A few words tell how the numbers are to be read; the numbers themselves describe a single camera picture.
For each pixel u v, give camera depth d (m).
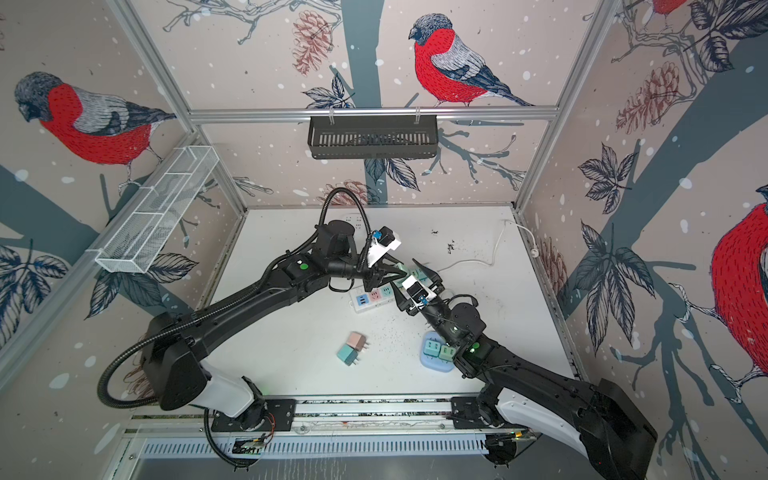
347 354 0.81
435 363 0.80
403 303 0.65
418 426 0.73
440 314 0.63
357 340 0.84
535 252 1.10
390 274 0.69
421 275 0.70
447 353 0.77
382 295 0.92
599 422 0.41
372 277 0.62
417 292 0.56
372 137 1.07
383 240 0.61
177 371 0.41
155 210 0.78
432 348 0.78
